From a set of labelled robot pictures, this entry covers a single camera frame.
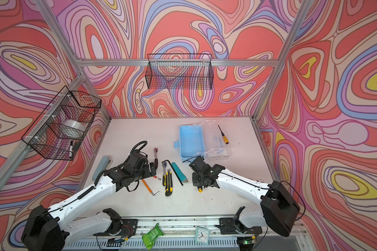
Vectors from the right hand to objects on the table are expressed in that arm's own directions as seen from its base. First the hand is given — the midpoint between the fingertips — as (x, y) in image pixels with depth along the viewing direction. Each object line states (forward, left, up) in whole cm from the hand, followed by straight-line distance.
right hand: (199, 183), depth 83 cm
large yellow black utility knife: (-1, +16, -3) cm, 17 cm away
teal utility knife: (+7, +11, -3) cm, 14 cm away
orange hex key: (-1, +28, -4) cm, 28 cm away
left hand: (+7, +25, +5) cm, 27 cm away
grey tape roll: (+20, +59, +29) cm, 68 cm away
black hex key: (+9, +14, -3) cm, 17 cm away
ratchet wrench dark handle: (+16, +26, -3) cm, 31 cm away
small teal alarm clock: (-23, 0, -2) cm, 24 cm away
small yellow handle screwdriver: (+24, -17, +7) cm, 31 cm away
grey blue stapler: (+12, +55, +1) cm, 56 cm away
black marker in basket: (+9, +60, +22) cm, 65 cm away
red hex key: (+5, +24, -3) cm, 25 cm away
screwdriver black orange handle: (-4, 0, +1) cm, 4 cm away
